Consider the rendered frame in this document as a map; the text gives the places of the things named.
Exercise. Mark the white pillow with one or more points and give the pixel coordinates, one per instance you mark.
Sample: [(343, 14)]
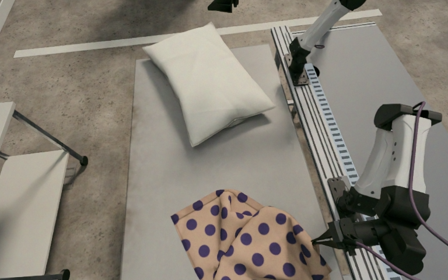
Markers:
[(212, 87)]

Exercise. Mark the beige polka-dot pillowcase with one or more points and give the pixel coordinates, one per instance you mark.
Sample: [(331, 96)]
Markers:
[(229, 236)]

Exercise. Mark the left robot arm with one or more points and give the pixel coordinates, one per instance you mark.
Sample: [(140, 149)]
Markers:
[(383, 188)]

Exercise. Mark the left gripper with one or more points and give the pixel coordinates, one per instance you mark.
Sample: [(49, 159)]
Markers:
[(364, 232)]

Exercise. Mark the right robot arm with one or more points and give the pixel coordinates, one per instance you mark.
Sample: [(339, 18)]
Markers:
[(301, 46)]

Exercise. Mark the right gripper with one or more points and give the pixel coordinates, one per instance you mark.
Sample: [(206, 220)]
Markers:
[(223, 5)]

